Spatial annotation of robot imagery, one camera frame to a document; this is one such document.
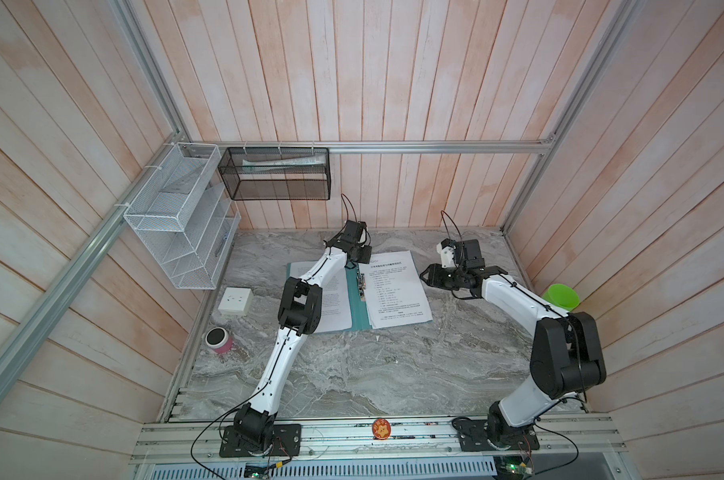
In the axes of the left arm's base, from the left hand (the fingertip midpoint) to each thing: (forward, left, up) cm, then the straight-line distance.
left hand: (366, 256), depth 111 cm
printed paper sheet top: (-24, +11, 0) cm, 27 cm away
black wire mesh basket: (+18, +32, +24) cm, 44 cm away
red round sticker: (-58, -3, 0) cm, 58 cm away
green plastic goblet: (-27, -55, +15) cm, 63 cm away
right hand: (-16, -18, +11) cm, 27 cm away
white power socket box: (-22, +43, +3) cm, 48 cm away
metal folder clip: (-11, +2, 0) cm, 12 cm away
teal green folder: (-25, +3, 0) cm, 25 cm away
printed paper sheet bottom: (-15, -10, 0) cm, 18 cm away
